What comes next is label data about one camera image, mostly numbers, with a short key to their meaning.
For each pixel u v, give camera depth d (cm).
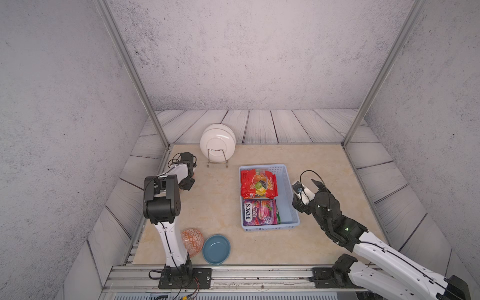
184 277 66
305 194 65
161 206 54
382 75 89
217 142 103
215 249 79
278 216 87
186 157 85
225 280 75
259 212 85
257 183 89
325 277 73
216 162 109
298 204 69
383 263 47
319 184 69
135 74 88
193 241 82
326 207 54
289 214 90
